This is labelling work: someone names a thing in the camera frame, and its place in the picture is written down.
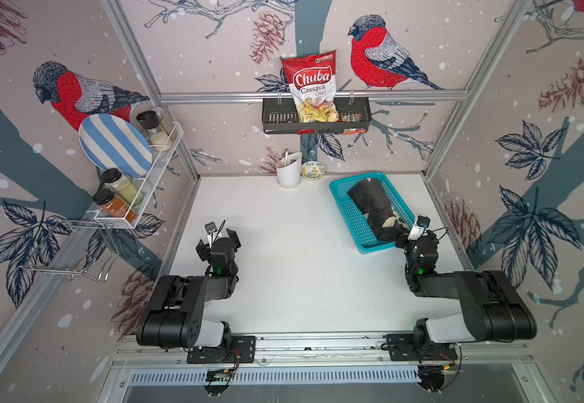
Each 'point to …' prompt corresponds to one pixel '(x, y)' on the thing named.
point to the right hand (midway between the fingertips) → (408, 221)
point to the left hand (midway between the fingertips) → (219, 228)
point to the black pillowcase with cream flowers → (371, 196)
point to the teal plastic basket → (357, 222)
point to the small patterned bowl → (313, 170)
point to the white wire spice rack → (147, 183)
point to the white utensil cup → (289, 175)
